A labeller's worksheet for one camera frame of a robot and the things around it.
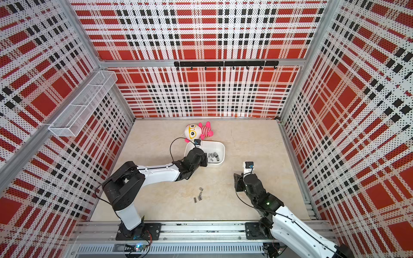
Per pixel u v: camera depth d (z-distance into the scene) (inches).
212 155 39.2
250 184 23.4
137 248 27.4
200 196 33.1
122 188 18.5
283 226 20.3
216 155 38.8
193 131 41.0
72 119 27.6
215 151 40.1
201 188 34.2
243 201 23.7
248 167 27.5
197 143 31.7
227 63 34.8
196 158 27.7
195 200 32.4
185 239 28.9
